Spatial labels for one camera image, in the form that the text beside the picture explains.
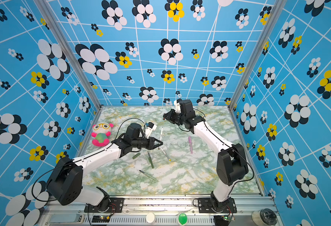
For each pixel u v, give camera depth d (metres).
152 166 0.87
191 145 0.96
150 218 0.64
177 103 0.79
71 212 0.72
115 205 0.73
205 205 0.72
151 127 0.75
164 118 0.82
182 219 0.62
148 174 0.84
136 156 0.91
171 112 0.74
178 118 0.72
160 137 0.79
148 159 0.90
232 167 0.46
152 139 0.74
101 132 0.96
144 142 0.72
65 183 0.43
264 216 0.62
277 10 0.68
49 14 0.71
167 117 0.83
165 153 0.93
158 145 0.79
